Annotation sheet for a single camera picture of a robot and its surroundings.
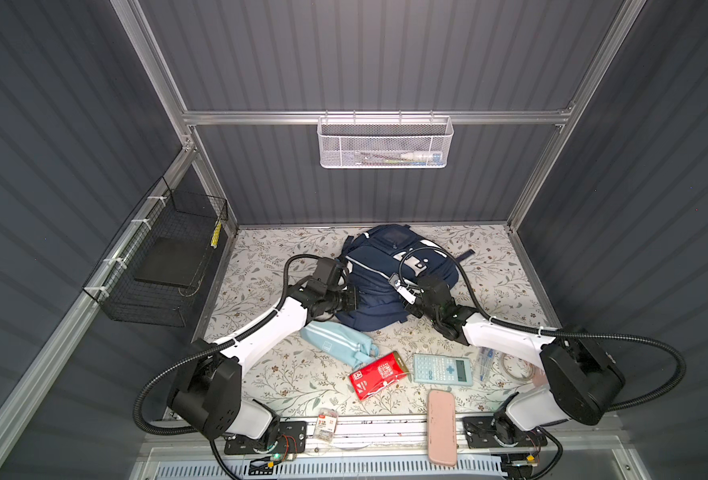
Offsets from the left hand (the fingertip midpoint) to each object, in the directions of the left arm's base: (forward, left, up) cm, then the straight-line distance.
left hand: (360, 297), depth 84 cm
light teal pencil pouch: (-9, +5, -10) cm, 14 cm away
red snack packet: (-18, -3, -13) cm, 23 cm away
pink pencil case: (-32, -19, -11) cm, 38 cm away
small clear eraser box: (-29, +10, -12) cm, 33 cm away
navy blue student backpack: (+15, -9, -4) cm, 18 cm away
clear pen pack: (-17, -34, -10) cm, 40 cm away
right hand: (+4, -17, -1) cm, 17 cm away
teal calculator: (-18, -22, -11) cm, 30 cm away
